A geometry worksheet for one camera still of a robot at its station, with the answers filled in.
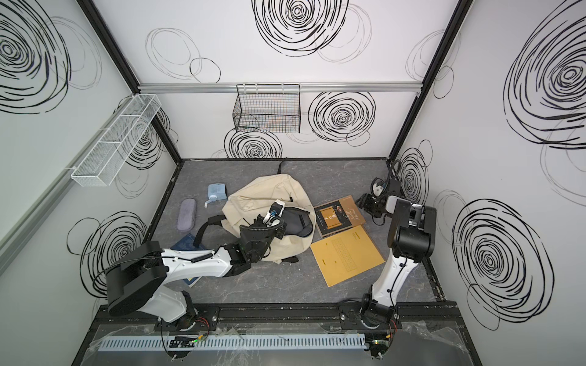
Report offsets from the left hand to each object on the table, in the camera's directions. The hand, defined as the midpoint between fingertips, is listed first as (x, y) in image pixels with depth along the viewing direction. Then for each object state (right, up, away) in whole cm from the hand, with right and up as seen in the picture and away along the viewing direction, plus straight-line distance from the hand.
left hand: (282, 208), depth 79 cm
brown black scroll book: (+22, -6, +18) cm, 29 cm away
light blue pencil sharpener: (-32, +5, +23) cm, 39 cm away
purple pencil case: (-42, -5, +17) cm, 46 cm away
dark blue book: (-39, -15, +10) cm, 43 cm away
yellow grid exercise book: (+24, -19, +9) cm, 32 cm away
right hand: (+35, -1, +20) cm, 40 cm away
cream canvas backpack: (-13, +1, +12) cm, 17 cm away
